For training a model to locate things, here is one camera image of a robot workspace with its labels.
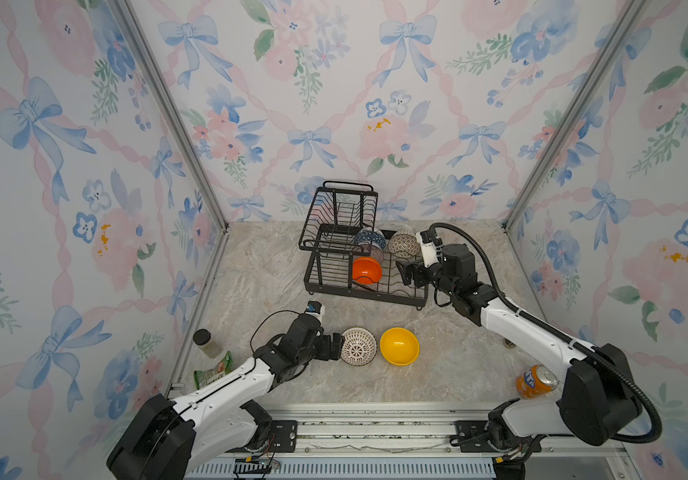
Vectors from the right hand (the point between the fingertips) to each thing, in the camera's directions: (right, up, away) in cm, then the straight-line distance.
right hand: (412, 254), depth 84 cm
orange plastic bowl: (-12, -5, +16) cm, 21 cm away
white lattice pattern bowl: (-15, -27, +4) cm, 31 cm away
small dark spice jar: (-56, -26, -2) cm, 61 cm away
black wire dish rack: (-19, 0, +2) cm, 19 cm away
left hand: (-23, -23, 0) cm, 32 cm away
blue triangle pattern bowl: (-10, +7, +26) cm, 29 cm away
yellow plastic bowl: (-3, -26, +1) cm, 26 cm away
